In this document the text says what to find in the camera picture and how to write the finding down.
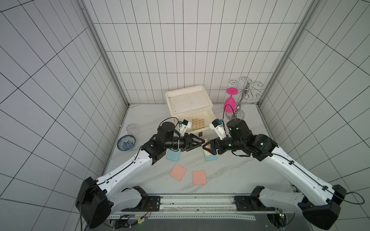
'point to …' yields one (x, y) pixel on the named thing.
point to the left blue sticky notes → (172, 155)
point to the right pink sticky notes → (199, 177)
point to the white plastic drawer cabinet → (193, 108)
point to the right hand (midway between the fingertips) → (202, 147)
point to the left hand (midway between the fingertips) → (200, 146)
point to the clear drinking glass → (132, 130)
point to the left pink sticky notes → (178, 172)
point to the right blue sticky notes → (209, 158)
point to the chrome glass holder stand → (247, 93)
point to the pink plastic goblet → (231, 100)
